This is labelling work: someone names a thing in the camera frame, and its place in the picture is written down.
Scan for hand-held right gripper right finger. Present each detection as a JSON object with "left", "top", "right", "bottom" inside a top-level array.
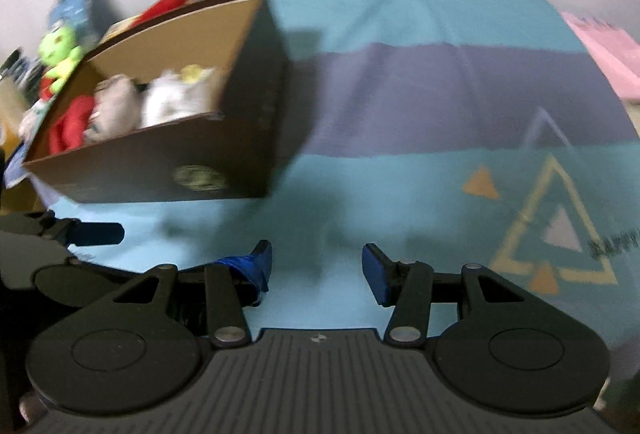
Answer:
[{"left": 361, "top": 243, "right": 526, "bottom": 346}]

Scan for green frog plush toy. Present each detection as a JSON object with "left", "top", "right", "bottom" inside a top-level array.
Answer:
[{"left": 39, "top": 25, "right": 85, "bottom": 95}]

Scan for yellow cloth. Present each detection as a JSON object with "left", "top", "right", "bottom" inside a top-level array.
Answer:
[{"left": 179, "top": 63, "right": 217, "bottom": 85}]

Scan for white plush toy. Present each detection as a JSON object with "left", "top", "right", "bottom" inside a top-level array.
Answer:
[{"left": 141, "top": 69, "right": 211, "bottom": 127}]

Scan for brown cardboard box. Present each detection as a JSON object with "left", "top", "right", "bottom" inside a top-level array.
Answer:
[{"left": 22, "top": 0, "right": 313, "bottom": 205}]

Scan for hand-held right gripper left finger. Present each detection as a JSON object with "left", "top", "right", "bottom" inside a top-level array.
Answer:
[{"left": 112, "top": 240, "right": 273, "bottom": 348}]

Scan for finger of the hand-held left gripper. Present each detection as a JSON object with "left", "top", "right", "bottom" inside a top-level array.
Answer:
[{"left": 70, "top": 223, "right": 125, "bottom": 246}]

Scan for blue plush packet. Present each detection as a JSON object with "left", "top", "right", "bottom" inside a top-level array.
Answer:
[{"left": 47, "top": 0, "right": 96, "bottom": 35}]

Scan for beige plush toy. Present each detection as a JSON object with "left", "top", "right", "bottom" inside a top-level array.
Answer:
[{"left": 82, "top": 74, "right": 142, "bottom": 142}]

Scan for cardboard carton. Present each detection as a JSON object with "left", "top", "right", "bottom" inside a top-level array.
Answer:
[{"left": 0, "top": 164, "right": 48, "bottom": 215}]

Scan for blue purple printed blanket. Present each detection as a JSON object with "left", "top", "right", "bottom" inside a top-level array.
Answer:
[{"left": 0, "top": 0, "right": 640, "bottom": 345}]

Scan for pink cloth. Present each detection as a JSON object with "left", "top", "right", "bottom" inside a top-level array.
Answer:
[{"left": 560, "top": 11, "right": 640, "bottom": 102}]

